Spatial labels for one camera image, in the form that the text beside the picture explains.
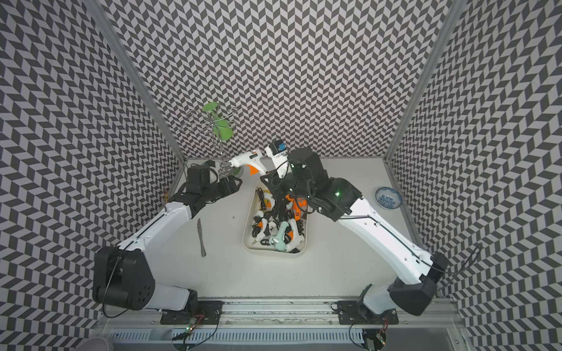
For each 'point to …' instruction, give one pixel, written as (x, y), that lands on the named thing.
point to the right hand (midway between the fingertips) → (269, 179)
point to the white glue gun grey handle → (265, 229)
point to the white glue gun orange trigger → (292, 238)
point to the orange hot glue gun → (298, 202)
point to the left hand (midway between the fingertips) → (236, 185)
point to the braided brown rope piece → (166, 196)
